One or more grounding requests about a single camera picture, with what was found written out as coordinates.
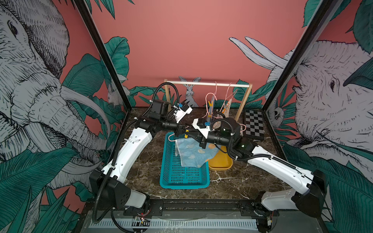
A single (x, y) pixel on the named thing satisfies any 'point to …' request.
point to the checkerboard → (253, 119)
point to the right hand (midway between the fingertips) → (186, 128)
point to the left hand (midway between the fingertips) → (194, 126)
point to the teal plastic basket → (174, 175)
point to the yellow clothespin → (185, 136)
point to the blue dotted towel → (191, 154)
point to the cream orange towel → (226, 109)
